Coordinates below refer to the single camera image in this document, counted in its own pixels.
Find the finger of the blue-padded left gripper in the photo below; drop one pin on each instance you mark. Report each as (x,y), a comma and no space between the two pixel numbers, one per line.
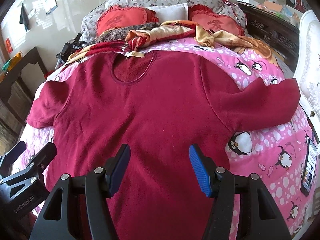
(36,166)

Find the dark hanging cloth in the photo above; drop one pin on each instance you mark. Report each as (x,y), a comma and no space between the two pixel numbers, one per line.
(24,19)

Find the red heart cushion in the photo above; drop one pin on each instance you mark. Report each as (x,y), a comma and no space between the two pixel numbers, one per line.
(213,22)
(120,17)

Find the clutter on side shelf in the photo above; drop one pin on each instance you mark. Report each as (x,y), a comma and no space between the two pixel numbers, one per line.
(285,12)

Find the red orange patterned blanket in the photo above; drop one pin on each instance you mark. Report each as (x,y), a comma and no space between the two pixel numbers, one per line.
(172,30)

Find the dark carved wooden headboard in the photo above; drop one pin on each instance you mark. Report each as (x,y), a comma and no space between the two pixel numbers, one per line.
(280,35)

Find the dark wooden console table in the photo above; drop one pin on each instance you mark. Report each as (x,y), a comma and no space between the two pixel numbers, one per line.
(31,57)

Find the yellow green bag on table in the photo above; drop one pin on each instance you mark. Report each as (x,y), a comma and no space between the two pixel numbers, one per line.
(9,65)

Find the left red heart cushion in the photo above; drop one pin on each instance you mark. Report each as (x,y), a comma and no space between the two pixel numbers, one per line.
(120,17)

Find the dark red fleece shirt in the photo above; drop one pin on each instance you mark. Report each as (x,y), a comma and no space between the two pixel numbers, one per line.
(159,105)

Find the dark patterned cloth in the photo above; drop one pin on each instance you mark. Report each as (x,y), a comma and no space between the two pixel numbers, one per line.
(121,33)

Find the white small pillow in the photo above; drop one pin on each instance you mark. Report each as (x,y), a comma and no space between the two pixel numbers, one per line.
(171,12)

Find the red wall decoration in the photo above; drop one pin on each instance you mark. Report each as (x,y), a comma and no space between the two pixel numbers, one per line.
(8,46)

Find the pink penguin bed blanket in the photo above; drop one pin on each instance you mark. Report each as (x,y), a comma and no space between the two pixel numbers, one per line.
(276,153)

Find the black smartphone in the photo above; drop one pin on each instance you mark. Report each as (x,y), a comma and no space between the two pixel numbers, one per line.
(309,168)

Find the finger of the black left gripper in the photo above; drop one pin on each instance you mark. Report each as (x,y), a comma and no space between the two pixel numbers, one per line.
(10,157)

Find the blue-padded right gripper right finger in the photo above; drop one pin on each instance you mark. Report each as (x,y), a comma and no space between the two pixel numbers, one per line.
(259,216)

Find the right red heart cushion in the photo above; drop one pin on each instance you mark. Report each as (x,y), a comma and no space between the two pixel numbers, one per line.
(213,22)

